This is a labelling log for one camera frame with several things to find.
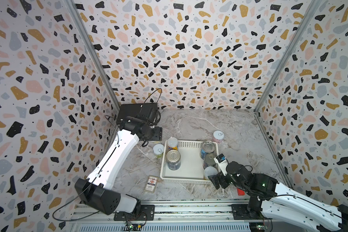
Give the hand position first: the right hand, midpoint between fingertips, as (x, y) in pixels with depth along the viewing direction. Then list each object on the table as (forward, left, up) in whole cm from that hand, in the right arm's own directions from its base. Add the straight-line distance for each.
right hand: (214, 173), depth 74 cm
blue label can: (+8, +22, -2) cm, 23 cm away
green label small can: (+17, +33, -7) cm, 38 cm away
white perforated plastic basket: (+6, +12, -12) cm, 18 cm away
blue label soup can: (+17, +2, -3) cm, 18 cm away
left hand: (+15, +31, +13) cm, 36 cm away
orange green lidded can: (+3, +1, -6) cm, 7 cm away
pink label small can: (+30, -7, -9) cm, 32 cm away
